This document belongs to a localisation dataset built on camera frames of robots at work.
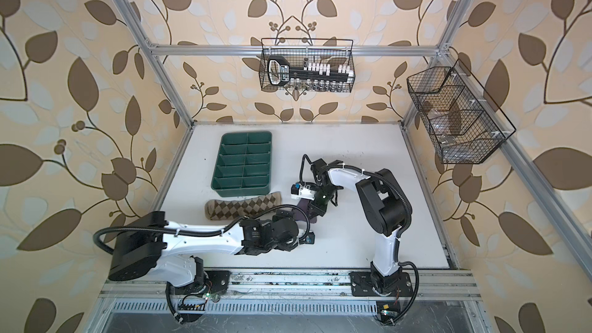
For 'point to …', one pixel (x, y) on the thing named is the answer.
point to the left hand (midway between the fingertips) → (294, 221)
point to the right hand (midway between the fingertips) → (311, 216)
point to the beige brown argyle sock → (237, 208)
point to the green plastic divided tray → (243, 164)
